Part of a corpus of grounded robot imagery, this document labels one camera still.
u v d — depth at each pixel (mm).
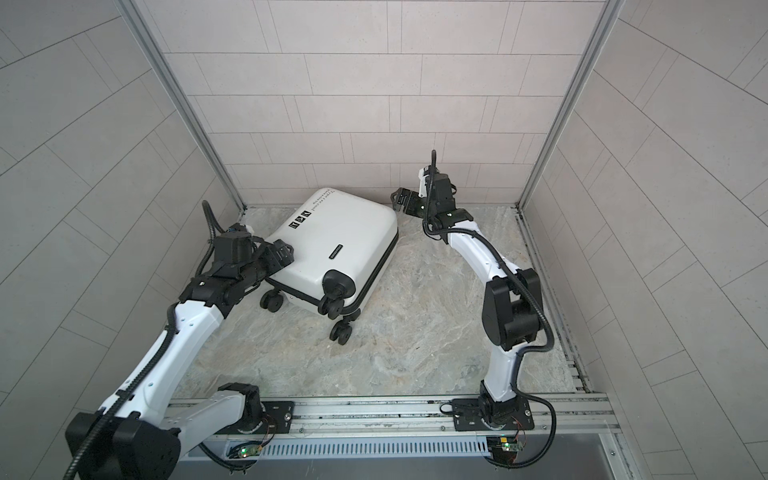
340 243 788
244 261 587
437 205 670
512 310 477
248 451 642
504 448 676
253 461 654
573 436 707
